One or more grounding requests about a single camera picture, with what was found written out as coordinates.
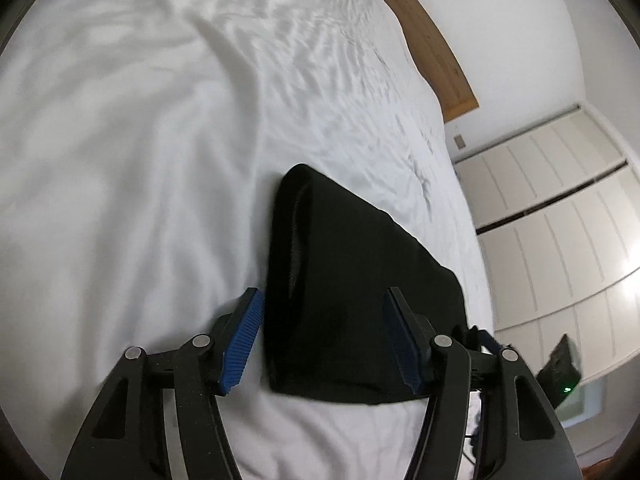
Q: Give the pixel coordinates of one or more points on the black pants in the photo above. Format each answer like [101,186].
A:
[332,256]

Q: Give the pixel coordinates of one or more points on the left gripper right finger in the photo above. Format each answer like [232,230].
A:
[491,399]

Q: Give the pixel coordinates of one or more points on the wooden headboard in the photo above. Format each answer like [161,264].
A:
[434,59]

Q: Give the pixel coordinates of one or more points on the white bed duvet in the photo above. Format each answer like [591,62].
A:
[142,142]

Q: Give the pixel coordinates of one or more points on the white wardrobe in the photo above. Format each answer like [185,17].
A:
[556,212]

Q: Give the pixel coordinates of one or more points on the beige wall switch plate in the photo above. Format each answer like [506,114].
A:
[460,142]

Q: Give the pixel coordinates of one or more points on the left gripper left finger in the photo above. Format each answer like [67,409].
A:
[124,435]

